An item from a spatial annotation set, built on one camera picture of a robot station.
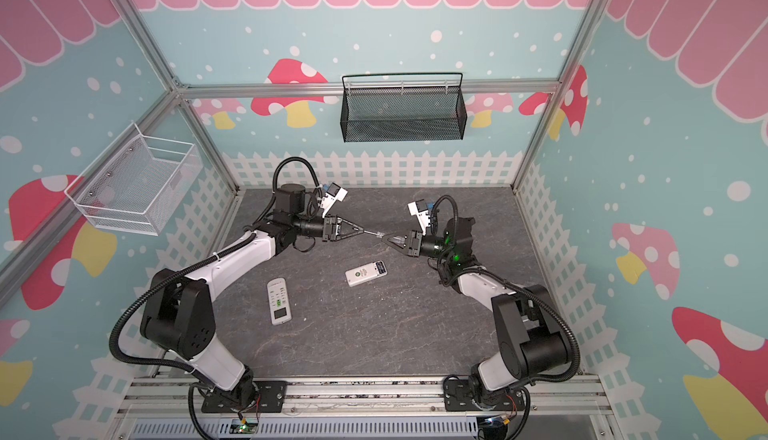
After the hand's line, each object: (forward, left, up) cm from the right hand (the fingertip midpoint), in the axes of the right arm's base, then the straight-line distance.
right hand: (384, 241), depth 76 cm
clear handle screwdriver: (+1, +1, +1) cm, 2 cm away
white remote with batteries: (+3, +6, -22) cm, 23 cm away
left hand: (+2, +6, 0) cm, 6 cm away
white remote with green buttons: (-9, +31, -22) cm, 39 cm away
